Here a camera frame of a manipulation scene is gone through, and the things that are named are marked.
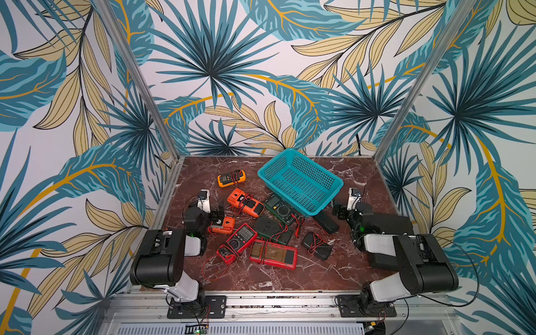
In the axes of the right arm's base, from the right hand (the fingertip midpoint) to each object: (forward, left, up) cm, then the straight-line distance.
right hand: (347, 200), depth 93 cm
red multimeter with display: (-17, +48, -3) cm, 51 cm away
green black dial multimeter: (-3, +28, -5) cm, 28 cm away
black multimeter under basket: (-8, +9, -5) cm, 13 cm away
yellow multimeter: (+16, +53, -2) cm, 56 cm away
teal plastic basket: (+16, +17, -8) cm, 24 cm away
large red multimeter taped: (-22, +34, -4) cm, 40 cm away
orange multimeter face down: (+2, +45, -2) cm, 45 cm away
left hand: (+1, +60, 0) cm, 60 cm away
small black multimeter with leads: (-19, +17, -4) cm, 25 cm away
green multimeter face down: (-11, +34, -4) cm, 36 cm away
